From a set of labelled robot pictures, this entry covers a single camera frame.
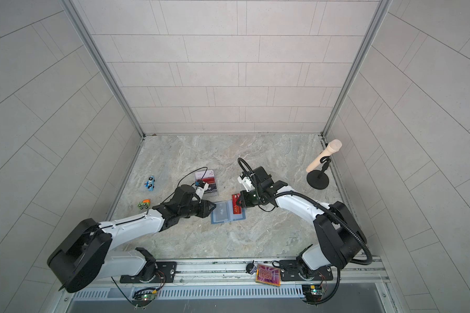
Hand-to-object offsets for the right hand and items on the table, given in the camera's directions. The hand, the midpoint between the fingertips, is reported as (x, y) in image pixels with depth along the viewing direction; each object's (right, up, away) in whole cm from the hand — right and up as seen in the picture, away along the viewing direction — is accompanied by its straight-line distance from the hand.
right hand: (236, 204), depth 81 cm
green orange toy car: (-41, -1, +5) cm, 42 cm away
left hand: (-8, -1, +3) cm, 8 cm away
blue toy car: (-43, +6, +12) cm, 45 cm away
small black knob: (+6, -19, -12) cm, 24 cm away
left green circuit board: (-31, -27, -16) cm, 44 cm away
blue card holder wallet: (-7, -5, +5) cm, 9 cm away
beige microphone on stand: (+40, +8, +13) cm, 43 cm away
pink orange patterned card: (+12, -22, -12) cm, 28 cm away
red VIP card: (0, -2, 0) cm, 2 cm away
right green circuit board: (+28, -28, -13) cm, 41 cm away
